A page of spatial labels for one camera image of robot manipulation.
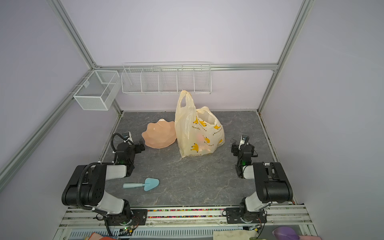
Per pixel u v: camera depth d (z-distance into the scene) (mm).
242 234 681
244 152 705
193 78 1055
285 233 697
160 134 1064
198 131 906
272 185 451
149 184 844
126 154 720
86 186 453
